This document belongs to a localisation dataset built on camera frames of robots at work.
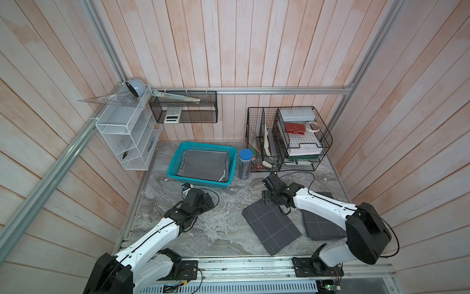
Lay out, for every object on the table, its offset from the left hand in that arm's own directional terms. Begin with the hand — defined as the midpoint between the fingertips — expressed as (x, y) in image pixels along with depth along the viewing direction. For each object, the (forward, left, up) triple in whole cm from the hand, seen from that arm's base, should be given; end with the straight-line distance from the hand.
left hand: (204, 203), depth 86 cm
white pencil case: (+47, -51, +16) cm, 72 cm away
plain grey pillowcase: (+24, +2, -1) cm, 24 cm away
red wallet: (+36, -47, +16) cm, 62 cm away
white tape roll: (+41, -59, +14) cm, 73 cm away
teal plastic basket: (+20, +18, +1) cm, 27 cm away
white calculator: (+43, +19, +20) cm, 51 cm away
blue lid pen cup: (+19, -20, +13) cm, 31 cm away
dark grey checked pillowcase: (-9, -33, -5) cm, 34 cm away
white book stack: (+25, -51, +12) cm, 58 cm away
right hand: (+5, -32, -1) cm, 33 cm away
